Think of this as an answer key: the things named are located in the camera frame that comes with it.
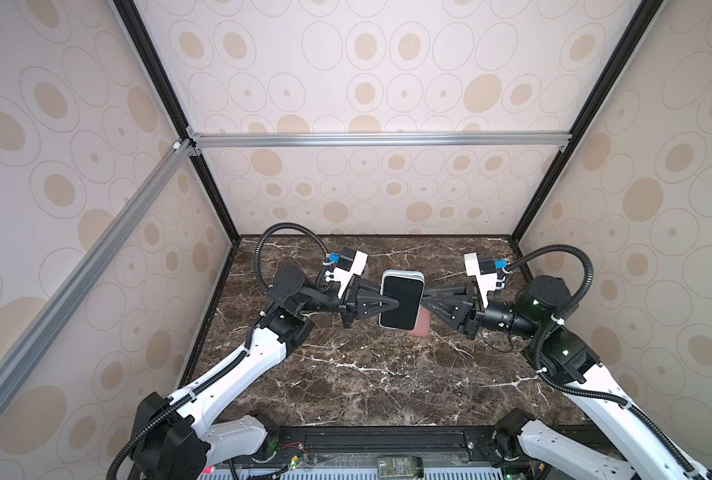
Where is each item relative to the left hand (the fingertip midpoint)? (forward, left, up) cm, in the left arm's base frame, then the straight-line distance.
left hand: (399, 313), depth 53 cm
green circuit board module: (-21, -2, -34) cm, 40 cm away
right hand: (+2, -5, 0) cm, 5 cm away
